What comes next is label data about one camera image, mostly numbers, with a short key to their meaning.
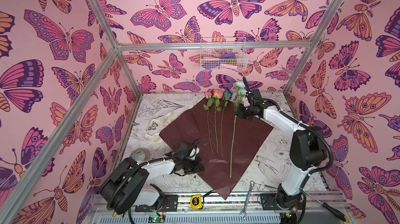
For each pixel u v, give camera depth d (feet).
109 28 2.81
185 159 2.39
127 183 1.37
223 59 3.05
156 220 2.35
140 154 2.94
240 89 3.19
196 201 2.39
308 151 1.59
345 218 2.20
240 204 2.44
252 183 2.61
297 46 3.18
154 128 3.34
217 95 3.79
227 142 3.04
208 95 3.78
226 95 3.70
